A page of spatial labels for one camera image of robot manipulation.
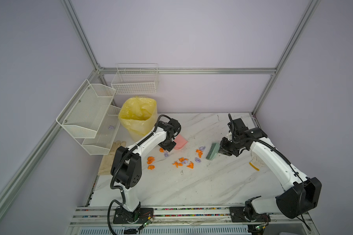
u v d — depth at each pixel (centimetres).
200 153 98
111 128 93
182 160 93
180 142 101
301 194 39
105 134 92
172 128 67
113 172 50
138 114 103
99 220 73
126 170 48
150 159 93
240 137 56
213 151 87
